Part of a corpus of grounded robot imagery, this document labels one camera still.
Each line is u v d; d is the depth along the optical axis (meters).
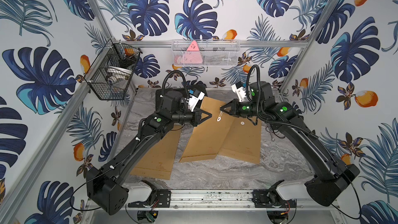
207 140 0.68
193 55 0.90
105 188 0.38
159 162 0.86
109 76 0.84
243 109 0.58
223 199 0.75
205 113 0.65
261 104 0.51
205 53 0.93
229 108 0.60
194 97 0.61
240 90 0.63
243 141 0.92
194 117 0.60
